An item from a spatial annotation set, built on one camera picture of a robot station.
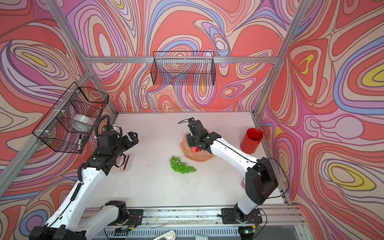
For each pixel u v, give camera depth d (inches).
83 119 29.0
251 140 34.0
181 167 34.1
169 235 25.9
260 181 17.0
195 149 36.8
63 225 15.0
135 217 28.8
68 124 27.4
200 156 37.4
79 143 28.3
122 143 25.5
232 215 29.0
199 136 24.7
